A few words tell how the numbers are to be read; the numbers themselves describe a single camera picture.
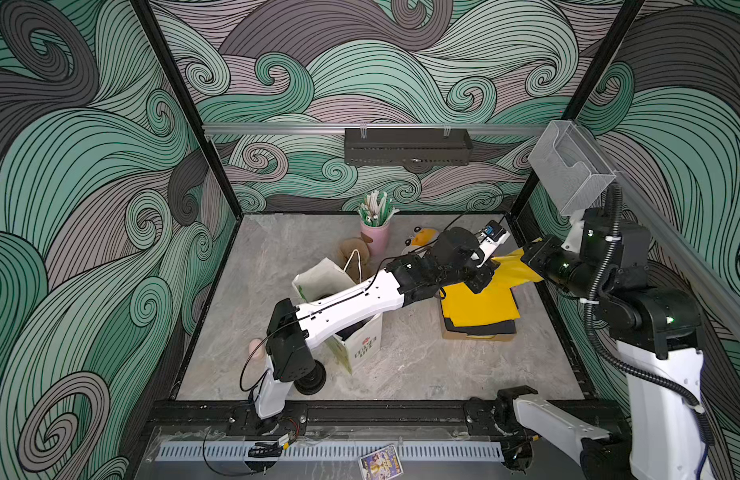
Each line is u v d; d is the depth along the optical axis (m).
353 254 1.02
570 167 0.79
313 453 0.76
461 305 0.89
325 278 0.77
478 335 0.85
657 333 0.32
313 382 0.78
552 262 0.49
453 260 0.51
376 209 1.01
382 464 0.66
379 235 1.02
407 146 0.96
